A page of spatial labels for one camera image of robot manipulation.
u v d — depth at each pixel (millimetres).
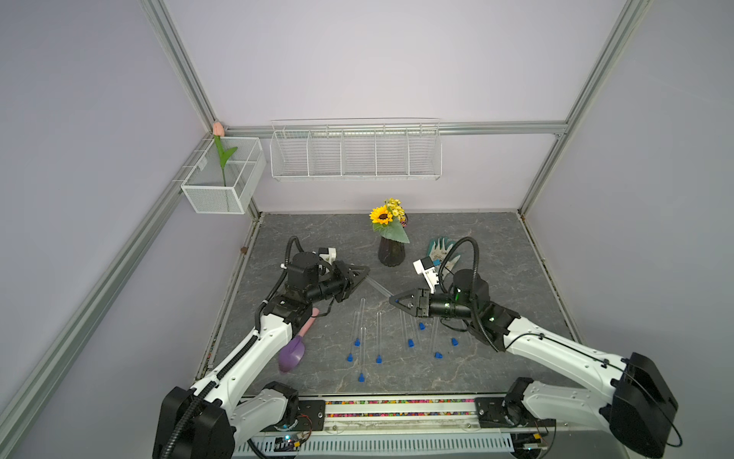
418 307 637
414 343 862
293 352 826
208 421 386
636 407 389
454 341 863
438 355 836
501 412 737
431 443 708
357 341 865
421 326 890
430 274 683
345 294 699
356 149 1008
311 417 733
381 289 712
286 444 724
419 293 643
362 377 807
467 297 559
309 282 610
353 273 704
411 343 859
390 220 863
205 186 788
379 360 829
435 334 870
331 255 747
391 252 999
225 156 903
